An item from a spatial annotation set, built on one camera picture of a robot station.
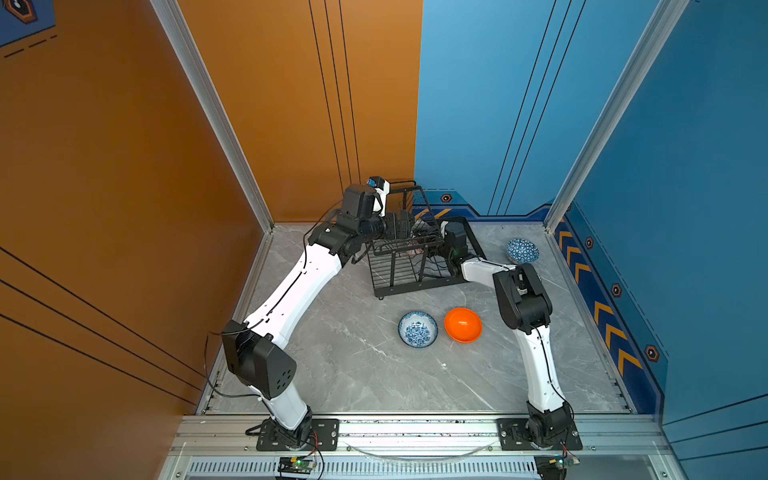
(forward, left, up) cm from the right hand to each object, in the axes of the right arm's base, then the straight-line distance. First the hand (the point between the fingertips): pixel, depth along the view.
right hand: (409, 230), depth 102 cm
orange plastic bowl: (-31, -15, -10) cm, 36 cm away
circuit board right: (-65, -33, -15) cm, 74 cm away
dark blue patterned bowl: (-1, -42, -11) cm, 43 cm away
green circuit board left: (-65, +29, -14) cm, 72 cm away
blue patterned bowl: (-31, -2, -12) cm, 33 cm away
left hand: (-15, +3, +21) cm, 26 cm away
